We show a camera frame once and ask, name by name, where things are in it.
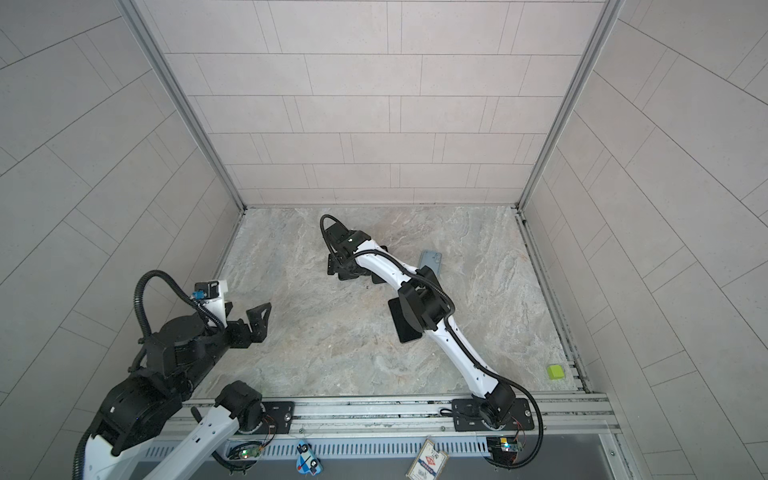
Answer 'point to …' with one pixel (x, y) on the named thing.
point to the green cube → (555, 372)
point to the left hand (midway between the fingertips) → (261, 303)
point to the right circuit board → (503, 444)
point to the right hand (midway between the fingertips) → (343, 271)
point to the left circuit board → (250, 452)
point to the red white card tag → (429, 462)
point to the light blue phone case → (432, 260)
